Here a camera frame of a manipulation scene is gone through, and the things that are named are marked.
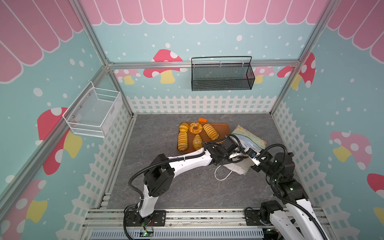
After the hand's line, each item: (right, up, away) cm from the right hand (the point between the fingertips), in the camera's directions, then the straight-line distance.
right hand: (250, 148), depth 74 cm
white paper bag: (0, +4, +9) cm, 10 cm away
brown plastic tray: (-31, +5, +31) cm, 44 cm away
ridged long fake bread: (-36, 0, +26) cm, 44 cm away
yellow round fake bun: (-36, +11, +34) cm, 51 cm away
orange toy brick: (-22, +17, +43) cm, 51 cm away
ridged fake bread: (-17, +8, +32) cm, 37 cm away
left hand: (-10, -5, +12) cm, 16 cm away
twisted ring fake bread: (-26, +8, +34) cm, 44 cm away
